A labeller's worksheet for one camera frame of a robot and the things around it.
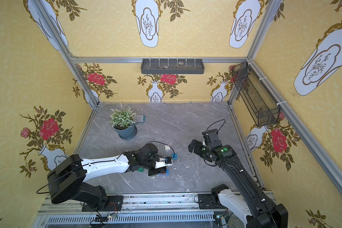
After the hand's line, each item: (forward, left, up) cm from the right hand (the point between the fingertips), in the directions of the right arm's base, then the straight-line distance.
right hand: (194, 150), depth 79 cm
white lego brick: (+6, +16, -11) cm, 21 cm away
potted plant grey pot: (+16, +44, +5) cm, 47 cm away
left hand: (-7, +16, -9) cm, 20 cm away
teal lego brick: (+1, +11, -12) cm, 16 cm away
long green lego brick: (-14, +26, +7) cm, 30 cm away
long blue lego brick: (-9, +15, -10) cm, 20 cm away
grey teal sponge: (+31, +39, -12) cm, 51 cm away
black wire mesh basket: (+23, -41, +10) cm, 48 cm away
